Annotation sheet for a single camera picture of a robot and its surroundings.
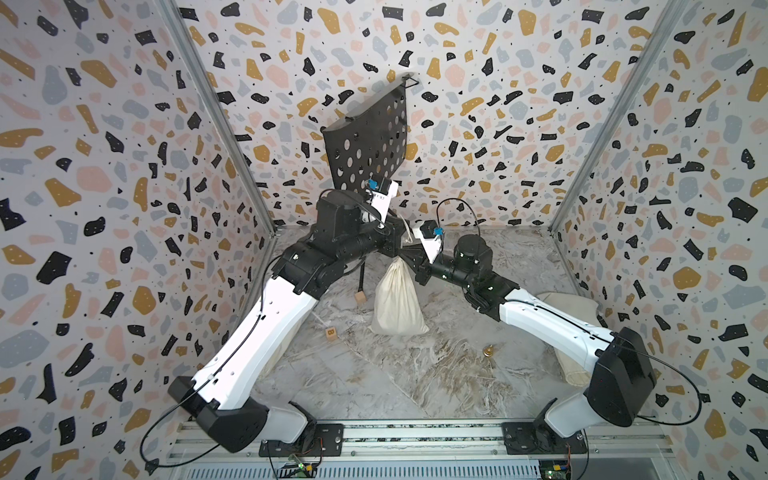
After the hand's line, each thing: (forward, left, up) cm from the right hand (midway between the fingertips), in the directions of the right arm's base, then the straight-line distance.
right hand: (401, 253), depth 74 cm
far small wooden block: (+5, +14, -28) cm, 32 cm away
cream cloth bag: (-7, 0, -14) cm, 16 cm away
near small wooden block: (-8, +22, -28) cm, 36 cm away
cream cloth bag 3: (+2, -57, -28) cm, 63 cm away
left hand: (-3, -3, +14) cm, 14 cm away
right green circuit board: (-39, -37, -33) cm, 63 cm away
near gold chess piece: (-12, -25, -30) cm, 41 cm away
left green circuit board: (-42, +24, -31) cm, 57 cm away
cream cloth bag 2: (-14, +35, -28) cm, 47 cm away
